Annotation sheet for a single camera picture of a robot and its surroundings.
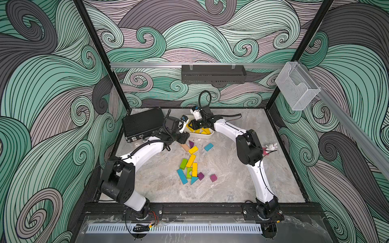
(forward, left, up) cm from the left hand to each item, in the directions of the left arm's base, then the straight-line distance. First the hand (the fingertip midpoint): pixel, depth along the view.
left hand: (184, 130), depth 87 cm
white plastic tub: (+4, -9, -11) cm, 15 cm away
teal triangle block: (-23, -6, -15) cm, 28 cm away
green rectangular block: (-14, +1, -14) cm, 20 cm away
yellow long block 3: (-18, -6, -15) cm, 24 cm away
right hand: (+11, -2, -8) cm, 13 cm away
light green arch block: (-19, -3, -13) cm, 23 cm away
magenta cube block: (-23, -17, -14) cm, 32 cm away
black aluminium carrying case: (+15, +31, -13) cm, 37 cm away
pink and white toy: (-6, -52, -8) cm, 53 cm away
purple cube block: (-22, -10, -14) cm, 28 cm away
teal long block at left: (-22, +1, -15) cm, 26 cm away
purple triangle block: (-1, -4, -14) cm, 15 cm away
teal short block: (-2, -16, -15) cm, 22 cm away
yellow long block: (+9, -15, -13) cm, 22 cm away
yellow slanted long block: (-4, -6, -16) cm, 17 cm away
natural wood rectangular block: (-2, -1, -15) cm, 16 cm away
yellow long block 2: (-12, -4, -15) cm, 20 cm away
